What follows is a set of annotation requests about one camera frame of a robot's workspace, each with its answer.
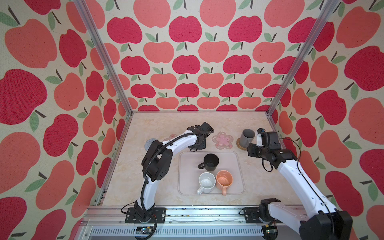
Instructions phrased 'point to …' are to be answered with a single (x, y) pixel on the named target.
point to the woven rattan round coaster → (238, 144)
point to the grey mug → (246, 137)
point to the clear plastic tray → (188, 173)
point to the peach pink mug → (224, 180)
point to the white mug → (207, 181)
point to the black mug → (211, 161)
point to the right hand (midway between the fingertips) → (256, 148)
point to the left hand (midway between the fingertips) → (202, 147)
